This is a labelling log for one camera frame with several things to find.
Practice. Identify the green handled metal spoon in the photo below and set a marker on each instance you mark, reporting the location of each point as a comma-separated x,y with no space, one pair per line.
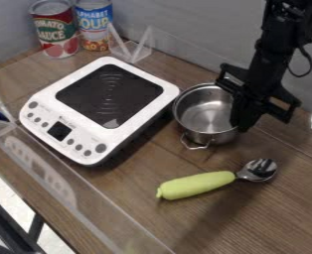
257,171

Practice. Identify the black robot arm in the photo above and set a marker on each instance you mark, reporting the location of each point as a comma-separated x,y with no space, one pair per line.
286,25

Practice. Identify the silver pot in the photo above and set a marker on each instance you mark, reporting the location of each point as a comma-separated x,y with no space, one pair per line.
202,111

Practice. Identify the clear acrylic front panel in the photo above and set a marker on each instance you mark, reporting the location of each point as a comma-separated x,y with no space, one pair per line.
85,206

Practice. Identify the clear acrylic bracket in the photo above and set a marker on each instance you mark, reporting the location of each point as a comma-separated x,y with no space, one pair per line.
130,51

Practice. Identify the white and black stove top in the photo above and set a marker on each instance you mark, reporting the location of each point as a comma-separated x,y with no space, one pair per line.
89,112

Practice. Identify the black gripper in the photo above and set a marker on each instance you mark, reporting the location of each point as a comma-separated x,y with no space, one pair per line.
255,86

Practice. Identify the tomato sauce can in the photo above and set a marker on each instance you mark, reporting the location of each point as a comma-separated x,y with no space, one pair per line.
56,28

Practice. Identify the alphabet soup can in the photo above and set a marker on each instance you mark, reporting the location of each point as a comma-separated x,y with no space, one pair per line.
93,17

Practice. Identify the black table leg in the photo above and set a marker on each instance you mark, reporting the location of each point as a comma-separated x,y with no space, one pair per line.
16,241

